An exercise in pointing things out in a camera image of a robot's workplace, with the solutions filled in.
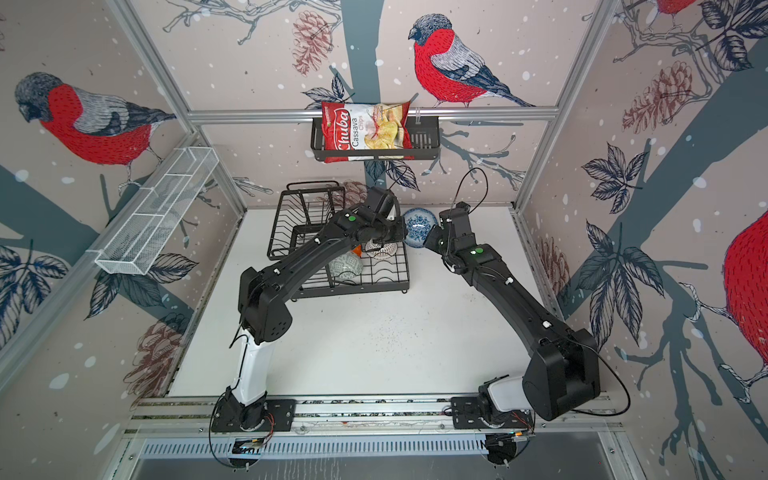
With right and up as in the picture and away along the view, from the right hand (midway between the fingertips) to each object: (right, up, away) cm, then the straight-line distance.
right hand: (427, 237), depth 83 cm
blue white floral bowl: (-2, +4, +4) cm, 7 cm away
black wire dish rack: (-42, +9, +18) cm, 46 cm away
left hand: (-5, +1, 0) cm, 5 cm away
